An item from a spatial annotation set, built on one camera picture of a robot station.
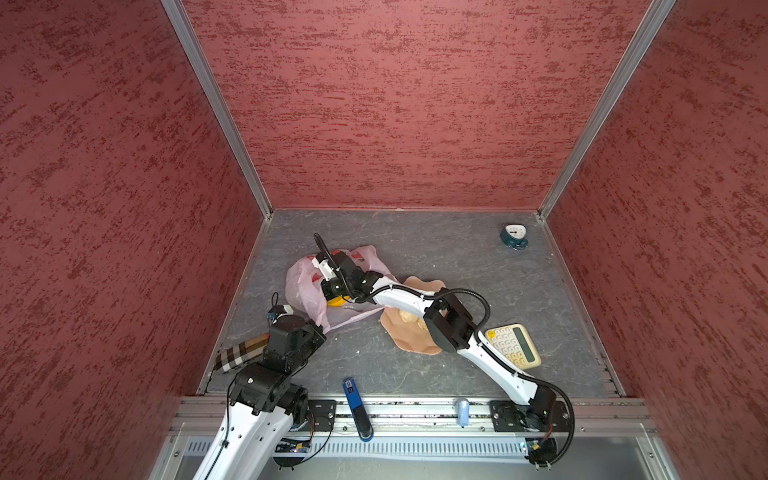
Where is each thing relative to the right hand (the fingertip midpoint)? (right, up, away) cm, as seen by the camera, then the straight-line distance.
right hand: (309, 297), depth 92 cm
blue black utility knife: (+18, -25, -20) cm, 37 cm away
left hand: (+8, -6, -14) cm, 18 cm away
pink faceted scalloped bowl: (+32, -11, -5) cm, 34 cm away
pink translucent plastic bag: (+1, +4, -9) cm, 10 cm away
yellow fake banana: (+10, -1, -2) cm, 10 cm away
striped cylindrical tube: (-19, -14, -12) cm, 27 cm away
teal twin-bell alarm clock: (+72, +20, +17) cm, 77 cm away
